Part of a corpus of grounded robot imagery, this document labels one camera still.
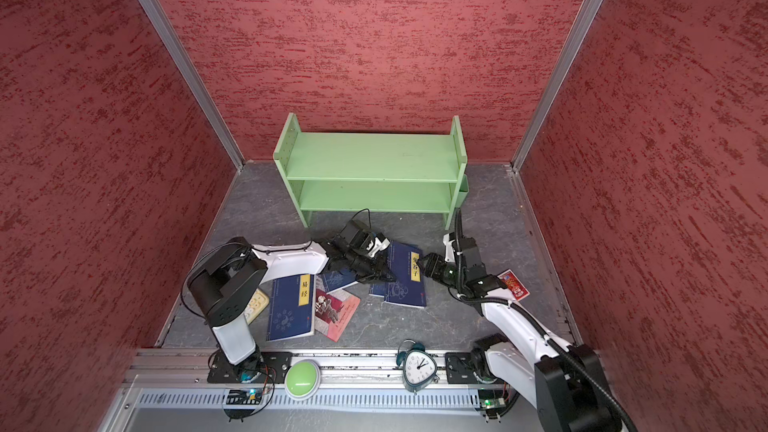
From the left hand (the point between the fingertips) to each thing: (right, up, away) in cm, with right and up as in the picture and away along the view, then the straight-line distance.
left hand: (393, 285), depth 83 cm
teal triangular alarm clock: (+6, -16, -12) cm, 21 cm away
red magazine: (-17, -8, 0) cm, 19 cm away
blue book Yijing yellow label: (-29, -7, -2) cm, 30 cm away
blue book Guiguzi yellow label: (+5, -2, +2) cm, 5 cm away
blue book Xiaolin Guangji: (-5, -3, +4) cm, 7 cm away
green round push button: (-22, -19, -12) cm, 32 cm away
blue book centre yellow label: (-17, 0, +4) cm, 18 cm away
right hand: (+8, +3, +2) cm, 9 cm away
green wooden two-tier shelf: (-7, +32, -3) cm, 33 cm away
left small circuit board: (-38, -25, -11) cm, 47 cm away
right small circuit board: (+24, -24, -13) cm, 36 cm away
